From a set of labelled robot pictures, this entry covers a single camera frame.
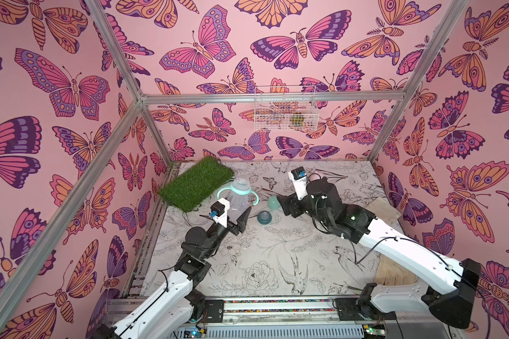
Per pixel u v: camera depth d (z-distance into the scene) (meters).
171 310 0.54
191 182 1.08
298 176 0.59
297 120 0.95
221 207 0.58
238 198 0.65
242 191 0.63
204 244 0.55
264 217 0.96
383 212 1.00
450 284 0.39
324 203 0.49
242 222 0.64
